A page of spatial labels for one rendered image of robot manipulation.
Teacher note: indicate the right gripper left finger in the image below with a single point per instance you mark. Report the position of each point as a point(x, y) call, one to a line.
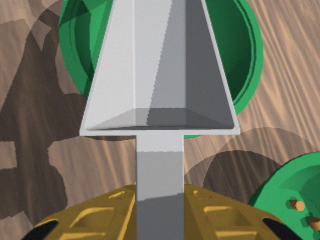
point(111, 216)

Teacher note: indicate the green bowl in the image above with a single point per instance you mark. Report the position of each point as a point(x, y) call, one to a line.
point(82, 25)
point(299, 179)

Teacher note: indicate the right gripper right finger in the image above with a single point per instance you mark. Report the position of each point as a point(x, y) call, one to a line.
point(212, 216)

